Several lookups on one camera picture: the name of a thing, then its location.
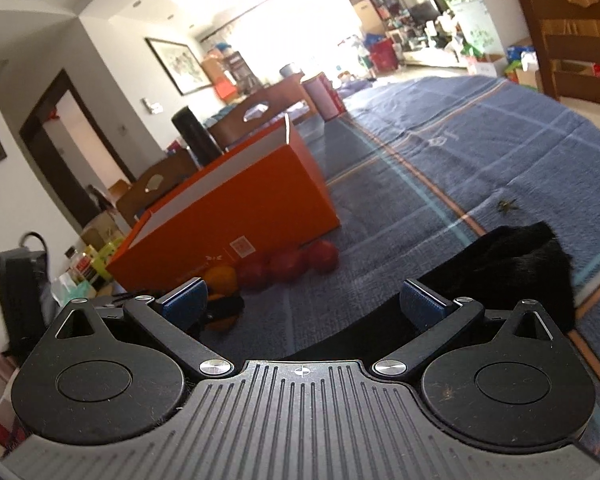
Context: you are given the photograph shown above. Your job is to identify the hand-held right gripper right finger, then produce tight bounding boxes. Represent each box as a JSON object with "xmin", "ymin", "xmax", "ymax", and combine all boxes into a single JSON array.
[{"xmin": 371, "ymin": 276, "xmax": 555, "ymax": 381}]

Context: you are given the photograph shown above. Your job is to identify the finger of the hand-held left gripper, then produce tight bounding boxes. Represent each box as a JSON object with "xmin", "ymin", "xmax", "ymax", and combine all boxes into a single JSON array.
[{"xmin": 206, "ymin": 293, "xmax": 246, "ymax": 317}]

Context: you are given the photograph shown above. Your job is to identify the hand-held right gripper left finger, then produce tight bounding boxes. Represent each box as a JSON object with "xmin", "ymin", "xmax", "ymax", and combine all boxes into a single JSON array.
[{"xmin": 55, "ymin": 274, "xmax": 234, "ymax": 384}]

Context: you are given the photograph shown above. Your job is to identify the orange citrus fruit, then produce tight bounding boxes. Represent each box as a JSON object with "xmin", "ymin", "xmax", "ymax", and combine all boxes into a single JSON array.
[
  {"xmin": 202, "ymin": 266, "xmax": 239, "ymax": 296},
  {"xmin": 205, "ymin": 311, "xmax": 241, "ymax": 332}
]

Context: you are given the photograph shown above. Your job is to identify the red apple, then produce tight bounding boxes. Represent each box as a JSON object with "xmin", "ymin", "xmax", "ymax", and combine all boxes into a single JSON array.
[
  {"xmin": 269, "ymin": 249, "xmax": 309, "ymax": 286},
  {"xmin": 237, "ymin": 254, "xmax": 271, "ymax": 291},
  {"xmin": 305, "ymin": 240, "xmax": 339, "ymax": 274}
]

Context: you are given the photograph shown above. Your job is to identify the orange cardboard box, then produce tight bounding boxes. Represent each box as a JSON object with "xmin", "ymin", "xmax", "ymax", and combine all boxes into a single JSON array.
[{"xmin": 105, "ymin": 114, "xmax": 341, "ymax": 293}]

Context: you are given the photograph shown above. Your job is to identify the black cloth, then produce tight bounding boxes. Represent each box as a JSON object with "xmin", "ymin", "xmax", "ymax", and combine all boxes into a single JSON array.
[{"xmin": 284, "ymin": 222, "xmax": 579, "ymax": 362}]

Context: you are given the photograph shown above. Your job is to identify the green snack packets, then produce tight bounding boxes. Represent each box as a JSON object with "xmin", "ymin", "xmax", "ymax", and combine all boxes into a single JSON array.
[{"xmin": 86, "ymin": 241, "xmax": 117, "ymax": 287}]

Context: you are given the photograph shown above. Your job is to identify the wooden chair with fan cutout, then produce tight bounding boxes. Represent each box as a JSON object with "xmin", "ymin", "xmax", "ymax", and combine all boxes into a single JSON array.
[
  {"xmin": 116, "ymin": 150, "xmax": 201, "ymax": 229},
  {"xmin": 516, "ymin": 0, "xmax": 600, "ymax": 111}
]

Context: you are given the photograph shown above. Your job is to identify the blue patterned tablecloth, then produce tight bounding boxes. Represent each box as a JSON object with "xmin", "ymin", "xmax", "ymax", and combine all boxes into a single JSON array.
[{"xmin": 230, "ymin": 76, "xmax": 600, "ymax": 376}]

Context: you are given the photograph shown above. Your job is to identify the black bag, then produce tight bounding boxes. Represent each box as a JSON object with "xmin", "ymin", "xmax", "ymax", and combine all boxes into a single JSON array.
[{"xmin": 0, "ymin": 232, "xmax": 57, "ymax": 357}]

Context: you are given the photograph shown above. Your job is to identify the black tall cylinder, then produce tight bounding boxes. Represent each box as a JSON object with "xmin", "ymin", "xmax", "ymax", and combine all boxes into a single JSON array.
[{"xmin": 171, "ymin": 106, "xmax": 222, "ymax": 167}]

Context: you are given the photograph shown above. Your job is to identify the wooden chair with oval cutout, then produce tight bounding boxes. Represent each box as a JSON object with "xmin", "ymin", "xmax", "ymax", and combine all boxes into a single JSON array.
[{"xmin": 207, "ymin": 72, "xmax": 314, "ymax": 152}]

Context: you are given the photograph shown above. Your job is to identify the pink cylindrical can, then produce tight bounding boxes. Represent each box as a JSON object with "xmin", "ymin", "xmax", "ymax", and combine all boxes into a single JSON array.
[{"xmin": 302, "ymin": 74, "xmax": 346, "ymax": 121}]

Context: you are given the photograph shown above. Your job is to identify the cluttered storage cabinet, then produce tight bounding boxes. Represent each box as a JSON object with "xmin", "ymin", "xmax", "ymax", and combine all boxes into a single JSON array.
[{"xmin": 200, "ymin": 49, "xmax": 252, "ymax": 97}]

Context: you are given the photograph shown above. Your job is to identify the red basket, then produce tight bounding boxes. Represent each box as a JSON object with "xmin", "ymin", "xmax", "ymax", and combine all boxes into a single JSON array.
[{"xmin": 370, "ymin": 40, "xmax": 399, "ymax": 72}]

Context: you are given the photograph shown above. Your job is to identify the white chest freezer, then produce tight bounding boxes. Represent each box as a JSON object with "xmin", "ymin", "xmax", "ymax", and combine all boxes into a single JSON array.
[{"xmin": 450, "ymin": 0, "xmax": 519, "ymax": 59}]

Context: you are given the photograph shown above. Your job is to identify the black television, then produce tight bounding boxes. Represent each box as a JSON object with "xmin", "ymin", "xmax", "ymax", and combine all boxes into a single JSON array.
[{"xmin": 409, "ymin": 2, "xmax": 441, "ymax": 26}]

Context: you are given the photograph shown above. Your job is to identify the dark metal shelf rack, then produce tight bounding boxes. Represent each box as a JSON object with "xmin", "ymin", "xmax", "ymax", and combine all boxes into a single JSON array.
[{"xmin": 347, "ymin": 0, "xmax": 406, "ymax": 37}]

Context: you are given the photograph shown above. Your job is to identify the dark wooden door frame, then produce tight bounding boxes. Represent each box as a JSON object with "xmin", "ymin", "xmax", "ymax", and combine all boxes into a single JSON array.
[{"xmin": 19, "ymin": 69, "xmax": 134, "ymax": 234}]

